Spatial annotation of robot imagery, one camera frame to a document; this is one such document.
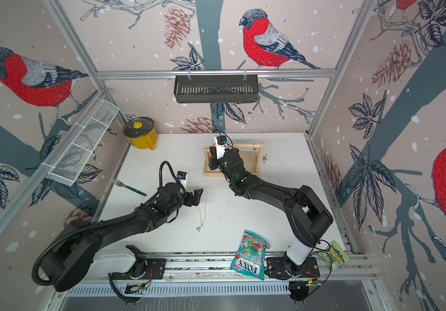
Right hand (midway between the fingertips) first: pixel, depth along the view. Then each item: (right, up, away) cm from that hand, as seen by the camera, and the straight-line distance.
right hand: (211, 145), depth 83 cm
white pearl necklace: (-5, -36, +2) cm, 37 cm away
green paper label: (+51, -44, -6) cm, 68 cm away
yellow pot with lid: (-42, +8, +25) cm, 50 cm away
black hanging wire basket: (0, +32, +23) cm, 39 cm away
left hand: (-7, -18, +4) cm, 20 cm away
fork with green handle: (-50, -19, +17) cm, 56 cm away
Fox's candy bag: (+16, -44, -9) cm, 48 cm away
